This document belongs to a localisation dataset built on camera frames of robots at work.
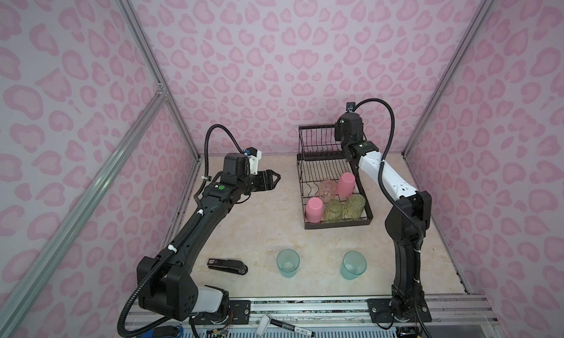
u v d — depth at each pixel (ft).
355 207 2.92
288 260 2.63
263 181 2.26
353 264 2.70
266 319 2.27
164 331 2.28
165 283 1.30
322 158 2.82
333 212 2.87
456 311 2.45
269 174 2.31
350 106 2.46
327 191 3.25
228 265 2.68
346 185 3.18
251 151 2.33
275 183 2.44
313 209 2.82
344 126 2.31
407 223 1.73
